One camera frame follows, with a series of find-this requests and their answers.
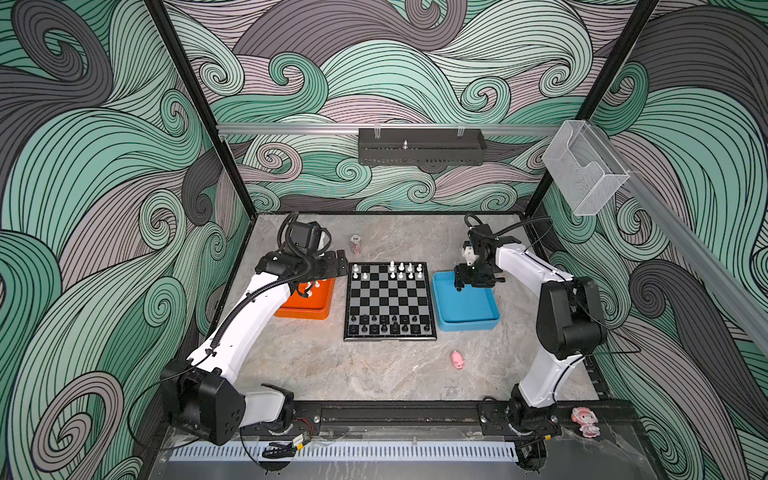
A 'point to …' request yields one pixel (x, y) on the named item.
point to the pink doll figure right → (587, 420)
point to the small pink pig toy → (457, 360)
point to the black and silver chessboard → (388, 302)
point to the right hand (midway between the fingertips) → (467, 282)
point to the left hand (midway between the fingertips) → (336, 262)
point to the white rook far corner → (355, 268)
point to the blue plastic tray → (466, 307)
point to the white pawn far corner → (355, 276)
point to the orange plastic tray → (316, 306)
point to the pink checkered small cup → (356, 245)
